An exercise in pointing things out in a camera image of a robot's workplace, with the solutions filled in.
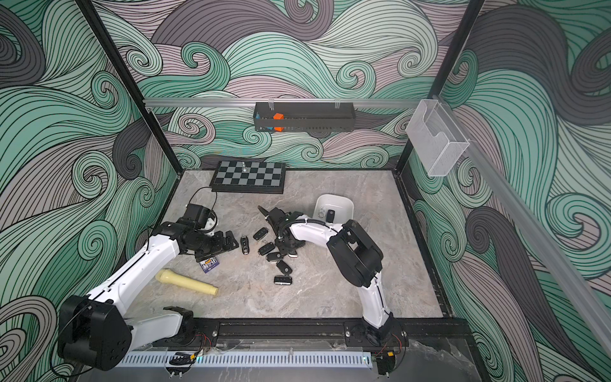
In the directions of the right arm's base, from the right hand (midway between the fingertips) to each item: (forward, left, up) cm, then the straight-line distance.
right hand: (292, 246), depth 93 cm
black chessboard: (+35, +16, +3) cm, 39 cm away
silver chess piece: (+40, +24, +4) cm, 47 cm away
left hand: (-6, +22, +11) cm, 25 cm away
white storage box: (+18, -18, +1) cm, 25 cm away
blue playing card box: (-8, +32, +1) cm, 33 cm away
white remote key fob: (+16, -13, 0) cm, 20 cm away
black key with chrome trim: (-14, +3, +1) cm, 14 cm away
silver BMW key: (-4, -1, +1) cm, 4 cm away
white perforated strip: (-37, +16, 0) cm, 40 cm away
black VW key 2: (-5, +7, +1) cm, 9 cm away
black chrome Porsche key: (0, +19, +1) cm, 19 cm away
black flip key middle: (-2, +10, +1) cm, 10 cm away
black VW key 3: (-10, +2, +1) cm, 10 cm away
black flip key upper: (+5, +13, +2) cm, 14 cm away
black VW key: (+14, -17, +1) cm, 21 cm away
